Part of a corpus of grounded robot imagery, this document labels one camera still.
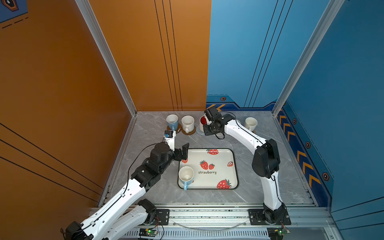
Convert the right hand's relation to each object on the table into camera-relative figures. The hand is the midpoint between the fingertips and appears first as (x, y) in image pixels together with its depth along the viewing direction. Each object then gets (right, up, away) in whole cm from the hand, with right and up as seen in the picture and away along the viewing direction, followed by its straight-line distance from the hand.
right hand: (205, 130), depth 93 cm
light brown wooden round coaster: (-11, -2, +11) cm, 15 cm away
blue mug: (-23, +7, +13) cm, 27 cm away
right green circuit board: (+32, -48, -23) cm, 62 cm away
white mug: (+32, +5, +10) cm, 34 cm away
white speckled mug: (-12, +5, +9) cm, 15 cm away
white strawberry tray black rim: (+5, -23, -3) cm, 24 cm away
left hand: (-13, -5, -19) cm, 24 cm away
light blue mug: (-12, -25, -9) cm, 29 cm away
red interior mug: (-2, +6, -2) cm, 6 cm away
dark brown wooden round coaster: (-19, 0, +15) cm, 24 cm away
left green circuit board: (-29, -48, -22) cm, 60 cm away
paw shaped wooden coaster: (+35, -1, +12) cm, 37 cm away
